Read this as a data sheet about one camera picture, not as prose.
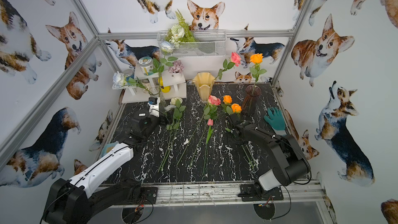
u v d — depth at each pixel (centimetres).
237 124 68
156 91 93
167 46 78
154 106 69
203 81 101
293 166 45
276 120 101
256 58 86
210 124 97
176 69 97
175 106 104
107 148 89
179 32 78
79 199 39
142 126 60
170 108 101
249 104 98
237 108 102
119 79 75
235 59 84
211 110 102
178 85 114
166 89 112
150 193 74
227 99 107
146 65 90
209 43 93
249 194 73
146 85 87
